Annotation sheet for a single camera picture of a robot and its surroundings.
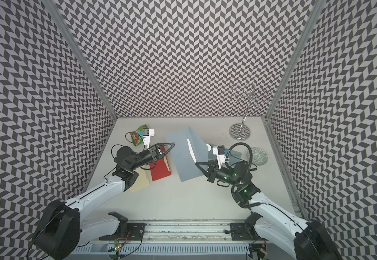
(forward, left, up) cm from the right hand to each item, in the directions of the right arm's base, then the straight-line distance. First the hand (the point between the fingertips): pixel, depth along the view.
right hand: (196, 167), depth 69 cm
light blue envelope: (+1, -14, +7) cm, 16 cm away
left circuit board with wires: (-26, +33, -18) cm, 46 cm away
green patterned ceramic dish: (+17, -37, -21) cm, 46 cm away
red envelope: (+10, +20, -23) cm, 32 cm away
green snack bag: (+33, +39, -19) cm, 54 cm away
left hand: (+7, +9, +6) cm, 13 cm away
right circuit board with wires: (-28, -28, -23) cm, 45 cm away
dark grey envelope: (+6, +3, +6) cm, 9 cm away
